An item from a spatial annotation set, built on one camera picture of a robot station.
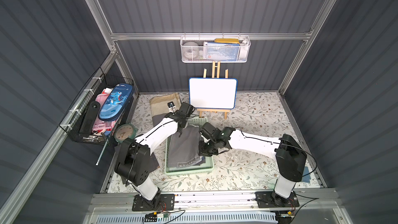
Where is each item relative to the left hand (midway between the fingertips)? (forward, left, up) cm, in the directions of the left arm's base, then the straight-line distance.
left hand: (178, 120), depth 89 cm
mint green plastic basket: (-24, -17, -9) cm, 31 cm away
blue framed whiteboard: (+16, -23, +6) cm, 28 cm away
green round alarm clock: (-1, +36, -11) cm, 37 cm away
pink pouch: (-15, +29, +17) cm, 37 cm away
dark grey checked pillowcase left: (-21, +13, -12) cm, 27 cm away
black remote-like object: (-14, +33, +21) cm, 41 cm away
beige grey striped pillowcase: (+20, +17, -10) cm, 28 cm away
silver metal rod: (-25, +27, +14) cm, 39 cm away
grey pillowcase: (-14, -3, -8) cm, 17 cm away
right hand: (-18, -12, -4) cm, 22 cm away
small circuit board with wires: (-45, +10, -16) cm, 48 cm away
